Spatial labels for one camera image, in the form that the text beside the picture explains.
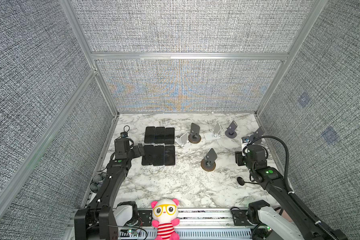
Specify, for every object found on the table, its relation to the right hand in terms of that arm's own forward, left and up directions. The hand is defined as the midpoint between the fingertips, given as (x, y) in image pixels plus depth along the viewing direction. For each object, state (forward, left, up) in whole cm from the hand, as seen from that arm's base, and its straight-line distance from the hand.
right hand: (242, 149), depth 82 cm
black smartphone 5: (+5, +41, -15) cm, 44 cm away
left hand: (+3, +61, -1) cm, 61 cm away
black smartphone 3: (+20, +42, -13) cm, 48 cm away
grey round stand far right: (+18, -17, -9) cm, 26 cm away
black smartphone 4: (+5, +49, -15) cm, 51 cm away
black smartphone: (+21, +56, -13) cm, 62 cm away
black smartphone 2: (+24, +50, -18) cm, 59 cm away
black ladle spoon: (-12, 0, -14) cm, 19 cm away
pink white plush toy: (-30, +41, -7) cm, 51 cm away
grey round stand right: (+21, 0, -11) cm, 23 cm away
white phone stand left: (+12, +33, -8) cm, 36 cm away
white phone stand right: (+19, +11, -10) cm, 24 cm away
